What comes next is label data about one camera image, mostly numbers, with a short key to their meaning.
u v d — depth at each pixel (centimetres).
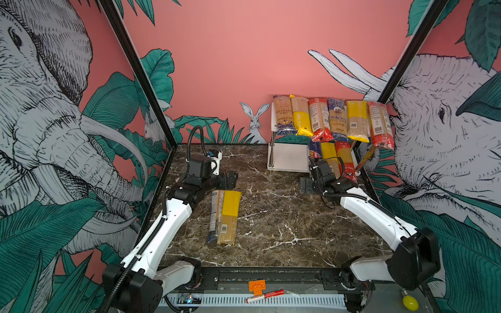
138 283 37
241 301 70
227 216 88
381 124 78
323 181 62
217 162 69
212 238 82
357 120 80
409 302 68
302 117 80
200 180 56
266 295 70
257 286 71
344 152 107
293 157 105
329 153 106
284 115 80
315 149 107
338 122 78
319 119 78
